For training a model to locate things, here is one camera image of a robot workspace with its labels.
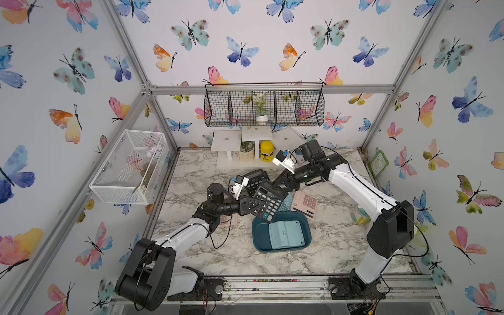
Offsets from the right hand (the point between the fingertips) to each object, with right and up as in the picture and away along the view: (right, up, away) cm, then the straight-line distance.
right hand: (276, 182), depth 77 cm
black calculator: (-9, 0, +24) cm, 26 cm away
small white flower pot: (-6, +38, +18) cm, 42 cm away
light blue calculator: (+5, -23, +9) cm, 25 cm away
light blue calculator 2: (+7, -11, +19) cm, 23 cm away
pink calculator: (+15, -11, +17) cm, 25 cm away
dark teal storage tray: (-6, -24, +9) cm, 26 cm away
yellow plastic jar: (-3, +14, +27) cm, 31 cm away
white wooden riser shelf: (-23, +19, +28) cm, 40 cm away
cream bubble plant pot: (-13, +15, +34) cm, 39 cm away
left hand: (-5, -8, 0) cm, 9 cm away
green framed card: (+60, +8, +34) cm, 70 cm away
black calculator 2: (-2, -6, 0) cm, 6 cm away
